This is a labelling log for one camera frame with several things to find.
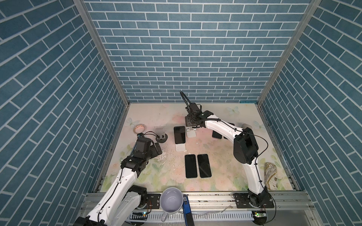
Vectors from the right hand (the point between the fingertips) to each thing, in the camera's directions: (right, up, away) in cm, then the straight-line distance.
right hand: (189, 119), depth 96 cm
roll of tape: (-38, -8, +9) cm, 39 cm away
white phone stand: (-6, -19, -2) cm, 20 cm away
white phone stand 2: (+2, -10, +3) cm, 11 cm away
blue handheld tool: (0, -48, -28) cm, 56 cm away
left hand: (-21, -17, -13) cm, 30 cm away
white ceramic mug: (-10, -43, -23) cm, 49 cm away
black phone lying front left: (+1, -30, -11) cm, 32 cm away
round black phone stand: (-18, -12, -1) cm, 21 cm away
